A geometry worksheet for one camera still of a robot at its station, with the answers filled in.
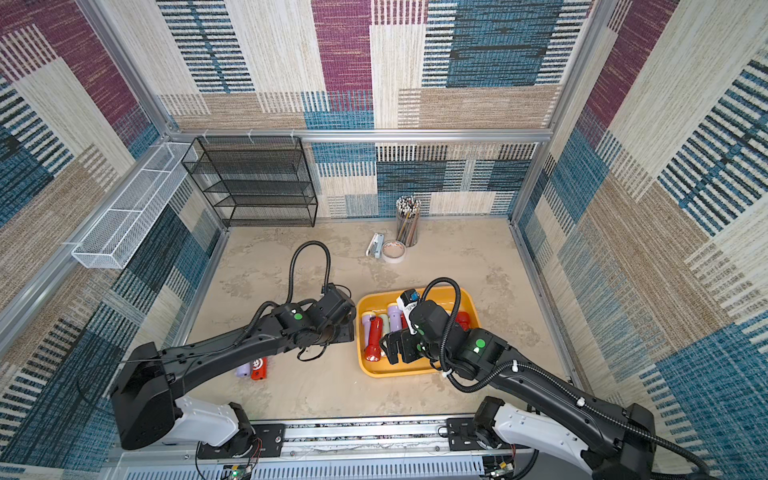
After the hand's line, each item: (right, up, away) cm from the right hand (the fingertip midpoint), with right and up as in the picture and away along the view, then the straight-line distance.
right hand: (401, 342), depth 74 cm
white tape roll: (-1, +22, +35) cm, 41 cm away
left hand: (-14, +1, +8) cm, 16 cm away
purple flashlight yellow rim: (-1, +3, +17) cm, 17 cm away
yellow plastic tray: (-5, +7, +21) cm, 23 cm away
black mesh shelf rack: (-51, +47, +35) cm, 78 cm away
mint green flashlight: (-4, +1, +15) cm, 16 cm away
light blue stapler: (-8, +23, +35) cm, 43 cm away
